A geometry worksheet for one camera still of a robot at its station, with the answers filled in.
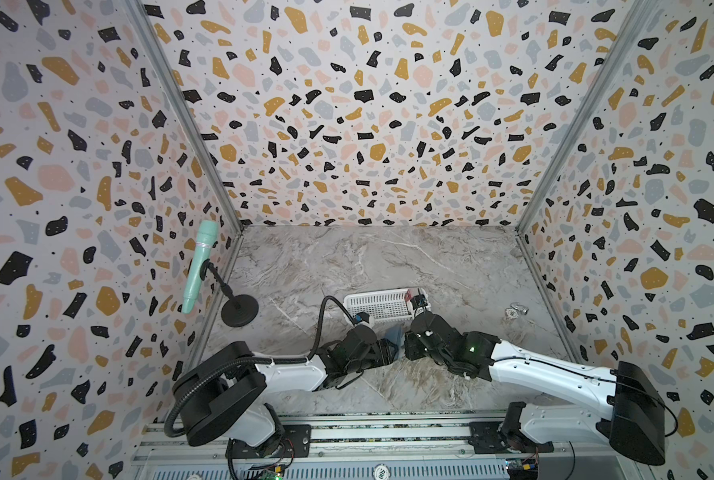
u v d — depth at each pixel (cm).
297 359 57
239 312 97
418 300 71
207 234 74
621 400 42
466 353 57
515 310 98
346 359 65
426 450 73
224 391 42
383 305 100
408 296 72
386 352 76
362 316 80
